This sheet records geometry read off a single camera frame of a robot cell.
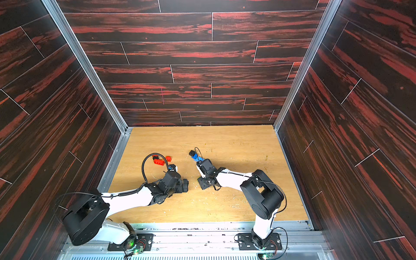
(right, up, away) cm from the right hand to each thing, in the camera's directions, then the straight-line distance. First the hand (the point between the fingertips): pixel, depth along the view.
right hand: (207, 178), depth 95 cm
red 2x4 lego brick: (-30, +9, +5) cm, 32 cm away
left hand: (-13, -2, -5) cm, 14 cm away
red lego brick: (-33, +13, +6) cm, 36 cm away
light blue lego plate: (-6, +11, +8) cm, 15 cm away
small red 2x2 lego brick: (-25, +11, +8) cm, 28 cm away
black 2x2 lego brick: (-10, +15, +6) cm, 19 cm away
